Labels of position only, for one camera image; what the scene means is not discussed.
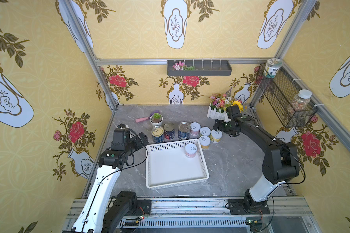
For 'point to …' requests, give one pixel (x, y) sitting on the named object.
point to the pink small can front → (190, 150)
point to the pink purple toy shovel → (143, 119)
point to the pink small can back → (195, 127)
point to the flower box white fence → (219, 103)
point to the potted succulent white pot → (156, 119)
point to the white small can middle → (205, 131)
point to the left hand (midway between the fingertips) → (134, 140)
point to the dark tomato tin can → (169, 130)
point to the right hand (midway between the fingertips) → (223, 126)
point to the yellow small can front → (204, 141)
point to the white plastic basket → (166, 164)
